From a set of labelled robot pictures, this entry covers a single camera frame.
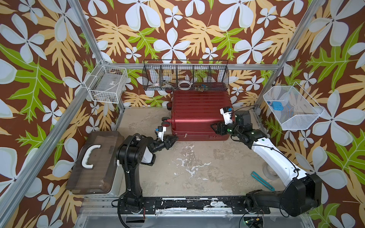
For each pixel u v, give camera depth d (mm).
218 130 712
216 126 716
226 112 700
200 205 750
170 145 854
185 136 902
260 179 841
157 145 829
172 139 899
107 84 862
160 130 840
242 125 603
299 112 785
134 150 545
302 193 401
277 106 866
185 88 1005
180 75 973
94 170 713
